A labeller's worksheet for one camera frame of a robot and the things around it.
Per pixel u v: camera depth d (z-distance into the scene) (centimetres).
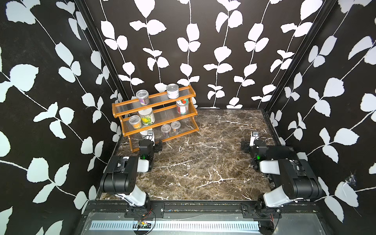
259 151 72
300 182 46
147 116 86
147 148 71
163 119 123
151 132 83
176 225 70
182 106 93
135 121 86
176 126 101
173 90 84
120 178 45
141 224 71
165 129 98
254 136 82
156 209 73
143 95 80
